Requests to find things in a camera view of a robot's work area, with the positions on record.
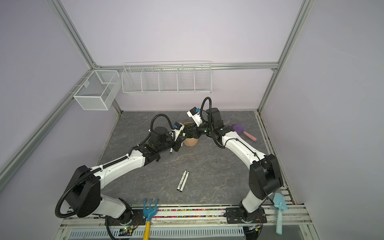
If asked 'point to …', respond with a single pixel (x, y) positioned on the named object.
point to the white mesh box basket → (99, 91)
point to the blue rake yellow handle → (148, 213)
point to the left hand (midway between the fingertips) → (184, 136)
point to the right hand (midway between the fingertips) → (185, 131)
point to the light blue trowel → (280, 202)
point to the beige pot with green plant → (190, 140)
